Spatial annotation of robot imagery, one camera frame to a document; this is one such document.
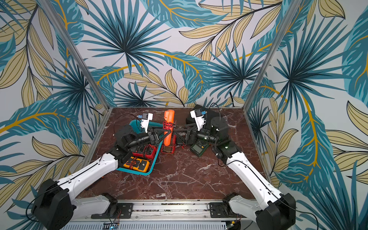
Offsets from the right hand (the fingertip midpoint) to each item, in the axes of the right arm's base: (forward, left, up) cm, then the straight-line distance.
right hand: (179, 129), depth 67 cm
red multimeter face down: (+5, +7, -29) cm, 30 cm away
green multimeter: (+7, -12, -30) cm, 33 cm away
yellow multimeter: (-6, +24, -23) cm, 34 cm away
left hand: (+1, +6, -2) cm, 6 cm away
